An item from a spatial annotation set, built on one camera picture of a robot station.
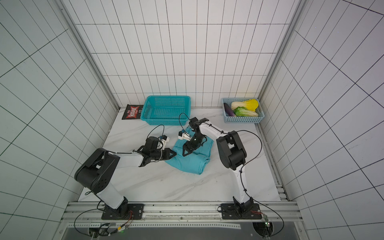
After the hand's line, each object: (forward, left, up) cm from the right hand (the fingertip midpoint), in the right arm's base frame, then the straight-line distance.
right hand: (183, 152), depth 91 cm
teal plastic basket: (+38, +18, -2) cm, 42 cm away
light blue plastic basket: (+29, -52, +1) cm, 60 cm away
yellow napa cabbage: (+41, -48, +4) cm, 63 cm away
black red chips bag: (+34, +46, -2) cm, 57 cm away
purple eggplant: (+38, -31, 0) cm, 49 cm away
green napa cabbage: (+33, -41, +4) cm, 52 cm away
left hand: (-2, +6, -2) cm, 7 cm away
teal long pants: (-8, -9, +5) cm, 13 cm away
